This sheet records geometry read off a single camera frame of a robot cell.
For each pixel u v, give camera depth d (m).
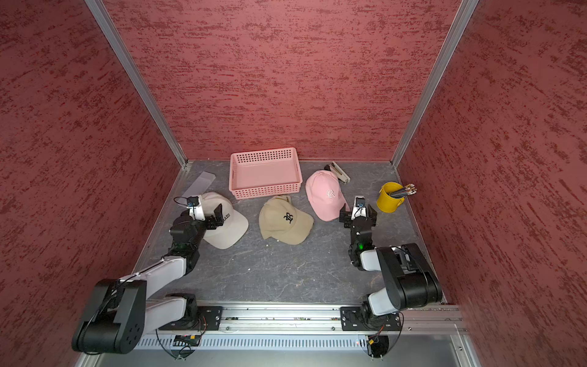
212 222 0.79
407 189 0.89
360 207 0.76
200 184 1.11
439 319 0.77
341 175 1.13
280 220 0.92
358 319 0.74
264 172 1.13
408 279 0.45
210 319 0.74
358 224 0.74
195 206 0.74
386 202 0.95
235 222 0.97
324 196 1.01
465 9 0.70
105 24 0.73
